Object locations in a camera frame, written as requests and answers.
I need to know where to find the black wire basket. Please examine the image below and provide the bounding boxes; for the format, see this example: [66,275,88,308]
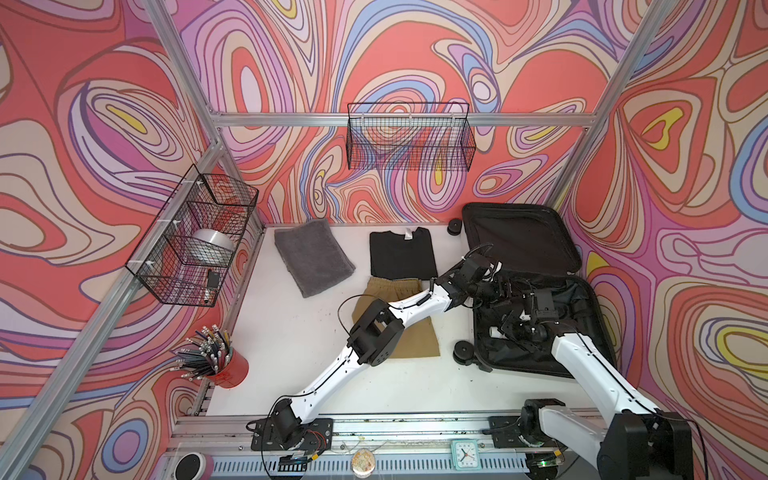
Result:
[346,100,477,171]
[125,166,259,307]

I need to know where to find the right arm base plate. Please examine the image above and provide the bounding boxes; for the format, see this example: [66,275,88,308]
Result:
[481,416,568,451]

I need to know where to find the round orange sticker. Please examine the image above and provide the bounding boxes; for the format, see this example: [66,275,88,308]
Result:
[598,453,625,480]

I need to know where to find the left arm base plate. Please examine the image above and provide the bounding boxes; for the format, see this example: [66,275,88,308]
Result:
[245,418,334,453]

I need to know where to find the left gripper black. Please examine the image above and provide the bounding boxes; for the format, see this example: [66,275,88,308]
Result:
[464,278,522,312]

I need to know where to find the black wire basket back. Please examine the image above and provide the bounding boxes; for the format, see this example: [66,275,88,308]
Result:
[346,100,477,171]

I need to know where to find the red pen cup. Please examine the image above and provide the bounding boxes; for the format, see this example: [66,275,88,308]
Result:
[172,324,249,389]

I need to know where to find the small black device in basket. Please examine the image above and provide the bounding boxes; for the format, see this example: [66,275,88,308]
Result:
[206,269,221,295]

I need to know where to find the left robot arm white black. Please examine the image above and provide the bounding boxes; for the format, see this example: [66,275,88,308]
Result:
[251,242,502,450]

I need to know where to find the black suitcase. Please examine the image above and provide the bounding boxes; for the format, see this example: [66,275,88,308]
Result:
[453,202,616,377]

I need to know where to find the black t-shirt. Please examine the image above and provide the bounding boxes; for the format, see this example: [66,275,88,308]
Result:
[369,227,438,281]

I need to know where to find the khaki shorts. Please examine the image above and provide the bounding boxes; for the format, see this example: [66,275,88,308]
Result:
[352,277,440,359]

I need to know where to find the white bottle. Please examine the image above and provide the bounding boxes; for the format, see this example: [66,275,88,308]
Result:
[489,327,506,339]

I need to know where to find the grey towel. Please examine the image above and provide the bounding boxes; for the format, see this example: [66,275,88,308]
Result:
[274,219,355,298]

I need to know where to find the small teal clock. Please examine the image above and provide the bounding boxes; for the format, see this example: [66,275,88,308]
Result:
[451,439,481,471]

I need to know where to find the black wire basket left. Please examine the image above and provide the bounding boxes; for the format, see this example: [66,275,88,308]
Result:
[125,166,259,307]

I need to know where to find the black round speaker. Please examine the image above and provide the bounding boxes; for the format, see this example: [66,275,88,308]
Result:
[172,452,214,480]

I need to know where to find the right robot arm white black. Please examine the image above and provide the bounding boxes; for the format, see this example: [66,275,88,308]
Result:
[502,289,694,479]

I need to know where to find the round beige badge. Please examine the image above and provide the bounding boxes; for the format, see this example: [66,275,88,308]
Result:
[350,449,376,479]

